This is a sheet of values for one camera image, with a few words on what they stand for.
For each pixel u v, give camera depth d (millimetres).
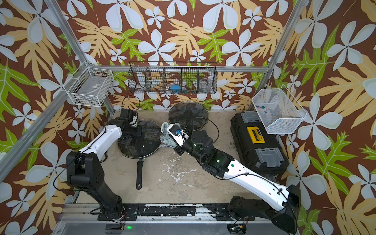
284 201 390
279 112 839
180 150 564
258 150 772
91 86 862
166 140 630
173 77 966
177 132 507
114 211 687
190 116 1192
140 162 846
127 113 718
